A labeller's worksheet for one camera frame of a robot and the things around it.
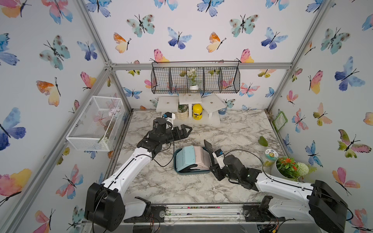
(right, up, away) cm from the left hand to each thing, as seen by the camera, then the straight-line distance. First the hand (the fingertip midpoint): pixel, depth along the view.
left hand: (188, 129), depth 78 cm
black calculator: (+13, -12, +10) cm, 20 cm away
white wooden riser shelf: (+16, +16, +26) cm, 34 cm away
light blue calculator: (-2, -16, +4) cm, 17 cm away
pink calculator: (+8, -17, +6) cm, 20 cm away
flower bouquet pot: (+50, -19, -6) cm, 54 cm away
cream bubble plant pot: (-5, +11, +32) cm, 35 cm away
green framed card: (+68, +5, +33) cm, 76 cm away
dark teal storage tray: (+1, -26, +7) cm, 27 cm away
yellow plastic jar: (+6, +11, +29) cm, 32 cm away
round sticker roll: (+49, -16, +9) cm, 52 cm away
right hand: (+13, -21, +4) cm, 25 cm away
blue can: (+26, +12, +38) cm, 48 cm away
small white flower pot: (+4, +28, +14) cm, 31 cm away
